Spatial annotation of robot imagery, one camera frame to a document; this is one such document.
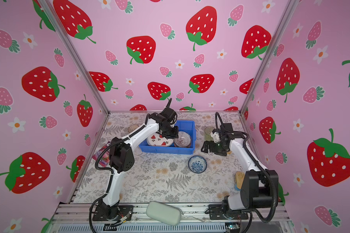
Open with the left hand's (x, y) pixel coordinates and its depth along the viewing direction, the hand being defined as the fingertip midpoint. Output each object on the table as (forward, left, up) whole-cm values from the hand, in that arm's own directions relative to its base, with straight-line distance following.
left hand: (179, 136), depth 92 cm
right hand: (-10, -18, 0) cm, 20 cm away
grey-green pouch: (-41, +7, -9) cm, 43 cm away
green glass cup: (+3, -20, -5) cm, 20 cm away
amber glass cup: (+17, +37, -11) cm, 42 cm away
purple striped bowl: (0, -3, -5) cm, 6 cm away
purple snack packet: (-11, +49, -11) cm, 51 cm away
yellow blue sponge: (-24, -35, -8) cm, 43 cm away
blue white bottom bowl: (-14, -12, -10) cm, 21 cm away
